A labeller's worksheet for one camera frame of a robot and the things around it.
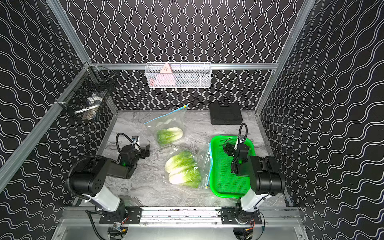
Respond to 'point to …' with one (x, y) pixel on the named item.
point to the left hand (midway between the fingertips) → (140, 142)
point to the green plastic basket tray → (223, 183)
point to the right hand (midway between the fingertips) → (236, 143)
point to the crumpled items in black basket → (92, 104)
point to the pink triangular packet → (165, 79)
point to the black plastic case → (225, 114)
